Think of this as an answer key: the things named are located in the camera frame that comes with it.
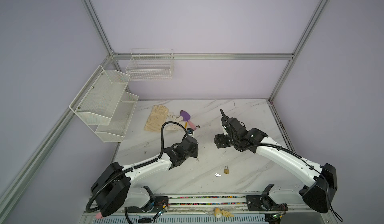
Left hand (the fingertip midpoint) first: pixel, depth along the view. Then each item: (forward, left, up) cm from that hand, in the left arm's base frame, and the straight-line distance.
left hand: (193, 146), depth 84 cm
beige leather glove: (+26, +28, -9) cm, 39 cm away
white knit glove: (+26, +13, -8) cm, 30 cm away
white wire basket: (+46, +30, +24) cm, 60 cm away
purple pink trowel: (+28, +6, -9) cm, 31 cm away
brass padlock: (-10, -19, -9) cm, 23 cm away
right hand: (0, -13, +8) cm, 16 cm away
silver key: (-13, -14, -9) cm, 21 cm away
